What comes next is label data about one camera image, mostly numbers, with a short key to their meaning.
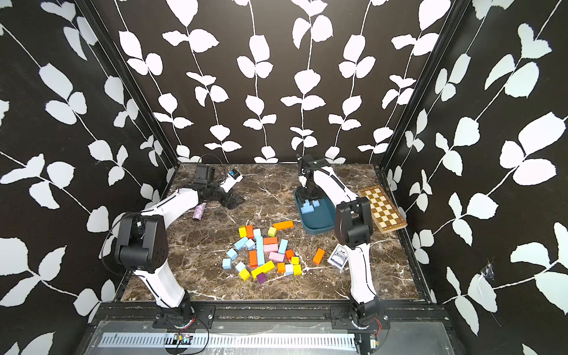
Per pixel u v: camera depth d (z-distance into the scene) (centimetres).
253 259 86
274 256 88
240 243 91
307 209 101
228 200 84
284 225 96
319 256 88
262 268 84
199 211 98
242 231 93
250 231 94
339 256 87
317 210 104
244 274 82
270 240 92
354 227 57
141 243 49
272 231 93
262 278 82
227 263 85
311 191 84
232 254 87
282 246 90
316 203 104
